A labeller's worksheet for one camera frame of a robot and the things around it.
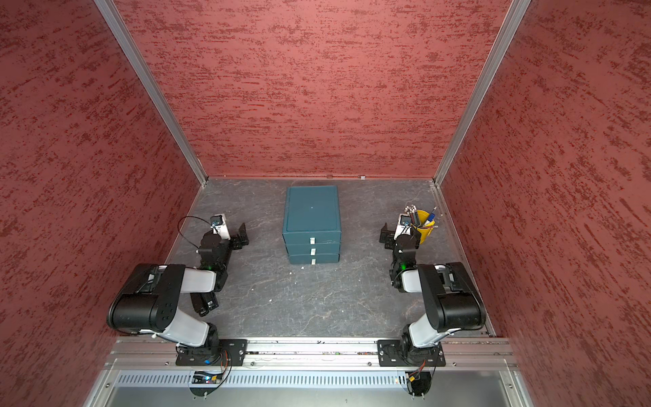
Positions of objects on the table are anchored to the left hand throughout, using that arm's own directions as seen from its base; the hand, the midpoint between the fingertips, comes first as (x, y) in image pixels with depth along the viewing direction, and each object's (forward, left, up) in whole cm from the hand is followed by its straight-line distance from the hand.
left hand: (232, 229), depth 93 cm
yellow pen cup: (0, -73, 0) cm, 73 cm away
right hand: (+1, -63, 0) cm, 63 cm away
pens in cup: (+3, -66, +9) cm, 67 cm away
